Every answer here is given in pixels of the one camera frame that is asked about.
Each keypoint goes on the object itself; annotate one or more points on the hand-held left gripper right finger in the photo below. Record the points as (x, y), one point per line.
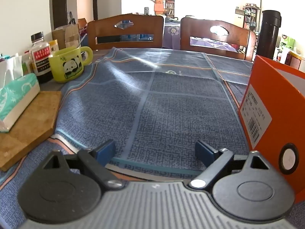
(202, 151)

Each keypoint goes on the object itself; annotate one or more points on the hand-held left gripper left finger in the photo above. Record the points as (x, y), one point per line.
(106, 149)

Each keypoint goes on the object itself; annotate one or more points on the orange cardboard box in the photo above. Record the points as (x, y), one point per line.
(276, 114)

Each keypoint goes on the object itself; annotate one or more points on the blue patterned tablecloth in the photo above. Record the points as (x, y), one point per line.
(166, 100)

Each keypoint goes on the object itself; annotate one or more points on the wooden cutting board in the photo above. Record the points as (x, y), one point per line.
(31, 124)

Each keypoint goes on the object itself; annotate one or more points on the green panda mug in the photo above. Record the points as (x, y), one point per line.
(68, 65)

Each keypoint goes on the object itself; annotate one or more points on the teal tissue box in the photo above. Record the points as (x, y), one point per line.
(17, 95)

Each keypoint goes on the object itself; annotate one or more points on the black capped glass bottle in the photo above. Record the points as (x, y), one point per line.
(41, 59)

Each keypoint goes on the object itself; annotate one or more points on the wooden chair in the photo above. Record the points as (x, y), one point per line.
(104, 29)
(197, 29)

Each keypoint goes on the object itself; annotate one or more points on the brown cardboard box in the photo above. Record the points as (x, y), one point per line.
(66, 35)

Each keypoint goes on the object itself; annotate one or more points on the purple floral cloth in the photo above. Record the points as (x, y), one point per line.
(172, 34)

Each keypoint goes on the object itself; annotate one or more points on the black thermos flask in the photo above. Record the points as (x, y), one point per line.
(269, 35)

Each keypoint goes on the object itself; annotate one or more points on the green box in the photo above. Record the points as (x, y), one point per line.
(287, 42)

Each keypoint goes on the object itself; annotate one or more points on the white air conditioner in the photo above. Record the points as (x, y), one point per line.
(239, 16)

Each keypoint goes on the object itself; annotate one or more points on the tall bookshelf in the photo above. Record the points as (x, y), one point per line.
(251, 16)

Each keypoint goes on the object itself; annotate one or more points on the small bookshelf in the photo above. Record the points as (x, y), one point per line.
(169, 6)

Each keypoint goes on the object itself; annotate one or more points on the orange bag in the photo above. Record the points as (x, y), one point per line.
(159, 7)

